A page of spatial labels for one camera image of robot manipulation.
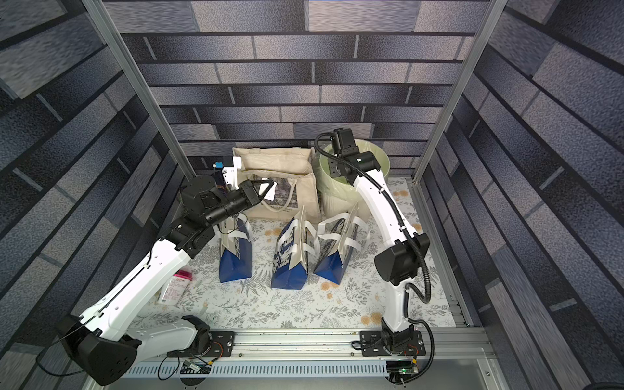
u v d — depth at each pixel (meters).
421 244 0.48
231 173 0.60
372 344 0.74
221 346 0.73
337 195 0.83
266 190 0.64
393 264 0.48
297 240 0.76
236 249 0.76
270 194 0.65
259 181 0.63
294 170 0.96
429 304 0.81
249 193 0.58
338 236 0.73
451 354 0.73
